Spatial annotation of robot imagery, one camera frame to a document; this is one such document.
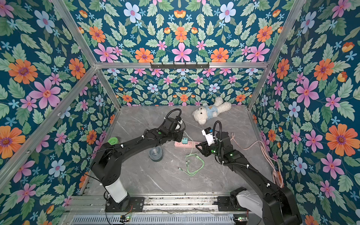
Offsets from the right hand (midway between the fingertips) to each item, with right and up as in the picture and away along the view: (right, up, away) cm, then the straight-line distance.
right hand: (201, 142), depth 81 cm
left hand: (-10, +5, +8) cm, 13 cm away
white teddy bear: (+2, +17, +24) cm, 30 cm away
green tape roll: (-59, -1, +13) cm, 61 cm away
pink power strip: (-7, -4, +15) cm, 17 cm away
